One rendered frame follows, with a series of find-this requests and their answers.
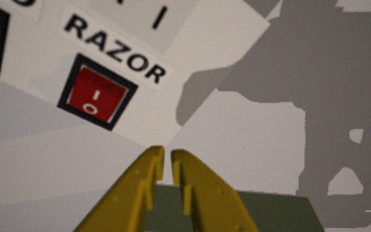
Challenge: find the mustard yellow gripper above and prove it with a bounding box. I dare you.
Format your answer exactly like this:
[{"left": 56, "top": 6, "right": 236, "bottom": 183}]
[{"left": 72, "top": 146, "right": 259, "bottom": 232}]

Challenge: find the white power strip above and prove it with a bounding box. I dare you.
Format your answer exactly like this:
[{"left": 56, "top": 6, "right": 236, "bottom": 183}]
[{"left": 0, "top": 0, "right": 271, "bottom": 148}]

